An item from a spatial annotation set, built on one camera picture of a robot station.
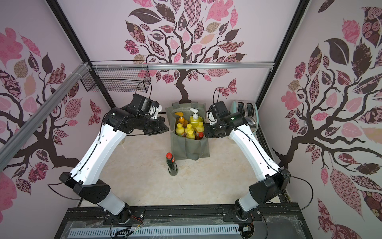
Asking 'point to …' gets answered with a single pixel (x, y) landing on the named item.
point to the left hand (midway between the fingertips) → (167, 132)
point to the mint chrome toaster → (249, 109)
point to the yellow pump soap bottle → (195, 119)
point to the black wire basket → (118, 76)
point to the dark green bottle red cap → (172, 166)
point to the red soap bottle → (201, 135)
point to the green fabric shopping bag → (183, 148)
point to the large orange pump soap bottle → (180, 120)
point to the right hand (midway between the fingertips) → (207, 131)
